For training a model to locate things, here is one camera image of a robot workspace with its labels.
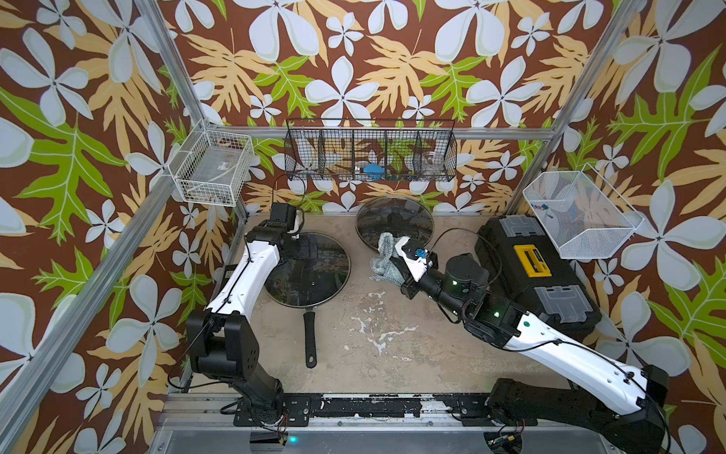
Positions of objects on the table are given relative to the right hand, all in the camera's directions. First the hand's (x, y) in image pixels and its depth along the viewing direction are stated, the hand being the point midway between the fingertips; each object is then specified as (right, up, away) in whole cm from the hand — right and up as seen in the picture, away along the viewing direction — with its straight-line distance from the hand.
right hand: (390, 253), depth 65 cm
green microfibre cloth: (-2, -3, -1) cm, 3 cm away
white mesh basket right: (+59, +10, +17) cm, 63 cm away
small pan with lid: (+10, +14, +54) cm, 57 cm away
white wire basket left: (-53, +25, +22) cm, 63 cm away
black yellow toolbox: (+43, -3, +20) cm, 47 cm away
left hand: (-25, +1, +22) cm, 33 cm away
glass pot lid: (-24, -13, +39) cm, 48 cm away
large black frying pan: (-21, -23, +14) cm, 34 cm away
